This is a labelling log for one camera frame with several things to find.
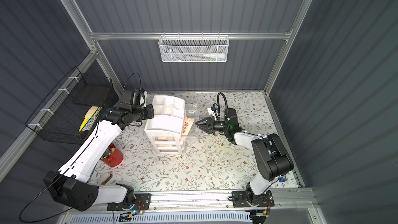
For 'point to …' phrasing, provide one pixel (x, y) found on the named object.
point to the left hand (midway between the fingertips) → (154, 111)
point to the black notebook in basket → (92, 94)
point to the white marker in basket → (214, 55)
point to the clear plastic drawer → (192, 111)
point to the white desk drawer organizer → (166, 128)
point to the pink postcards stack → (188, 123)
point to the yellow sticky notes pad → (91, 111)
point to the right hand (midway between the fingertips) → (199, 126)
